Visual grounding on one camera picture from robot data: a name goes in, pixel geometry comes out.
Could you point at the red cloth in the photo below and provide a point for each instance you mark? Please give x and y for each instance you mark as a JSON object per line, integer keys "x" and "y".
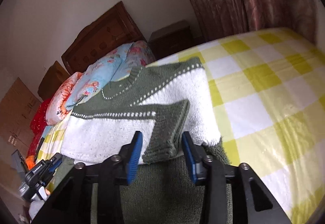
{"x": 37, "y": 125}

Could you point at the light blue floral quilt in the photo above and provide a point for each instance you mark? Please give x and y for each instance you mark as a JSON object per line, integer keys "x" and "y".
{"x": 111, "y": 67}

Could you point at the dark wooden headboard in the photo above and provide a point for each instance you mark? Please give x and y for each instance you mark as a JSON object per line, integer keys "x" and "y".
{"x": 114, "y": 28}

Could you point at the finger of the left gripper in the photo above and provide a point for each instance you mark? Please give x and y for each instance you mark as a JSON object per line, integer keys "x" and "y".
{"x": 48, "y": 160}
{"x": 51, "y": 168}

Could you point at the green and white knit sweater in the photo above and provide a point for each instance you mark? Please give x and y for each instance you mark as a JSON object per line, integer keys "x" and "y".
{"x": 161, "y": 102}

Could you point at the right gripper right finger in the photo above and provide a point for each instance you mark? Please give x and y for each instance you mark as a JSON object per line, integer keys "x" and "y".
{"x": 207, "y": 171}

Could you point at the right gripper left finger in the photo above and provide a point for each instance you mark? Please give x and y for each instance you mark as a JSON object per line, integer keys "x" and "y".
{"x": 116, "y": 171}

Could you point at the yellow checkered bed sheet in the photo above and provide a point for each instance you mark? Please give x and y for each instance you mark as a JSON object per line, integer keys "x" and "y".
{"x": 267, "y": 92}

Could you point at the dark wooden nightstand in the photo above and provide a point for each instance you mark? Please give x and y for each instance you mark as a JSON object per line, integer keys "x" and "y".
{"x": 173, "y": 39}

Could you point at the brown cardboard box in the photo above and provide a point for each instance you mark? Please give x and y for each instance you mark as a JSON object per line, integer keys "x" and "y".
{"x": 55, "y": 76}

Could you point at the pink floral pillow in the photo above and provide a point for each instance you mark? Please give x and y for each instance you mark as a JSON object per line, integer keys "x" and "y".
{"x": 56, "y": 110}

